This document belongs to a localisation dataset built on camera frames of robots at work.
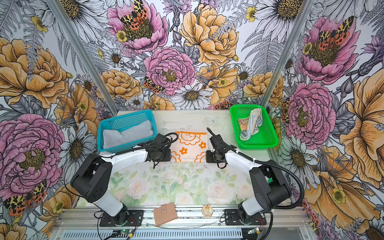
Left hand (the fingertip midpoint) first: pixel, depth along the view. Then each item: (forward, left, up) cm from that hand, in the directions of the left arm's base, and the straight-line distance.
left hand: (167, 160), depth 91 cm
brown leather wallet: (-27, -2, -2) cm, 27 cm away
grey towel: (+18, +39, 0) cm, 43 cm away
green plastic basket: (+16, -65, +1) cm, 67 cm away
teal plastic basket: (+29, +36, +2) cm, 46 cm away
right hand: (-2, -25, +1) cm, 25 cm away
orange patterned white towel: (+10, -13, -2) cm, 17 cm away
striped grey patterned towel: (+23, -55, +3) cm, 59 cm away
